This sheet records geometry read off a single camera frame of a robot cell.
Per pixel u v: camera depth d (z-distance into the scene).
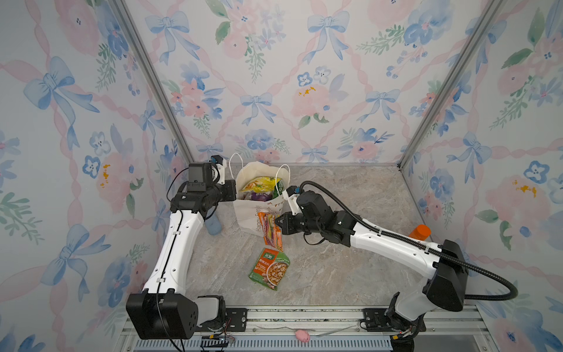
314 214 0.56
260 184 0.84
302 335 0.70
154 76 0.84
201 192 0.56
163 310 0.38
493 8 0.68
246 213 0.86
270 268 0.85
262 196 0.85
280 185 0.90
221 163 0.68
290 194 0.67
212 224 0.95
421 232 0.84
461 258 0.45
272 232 0.75
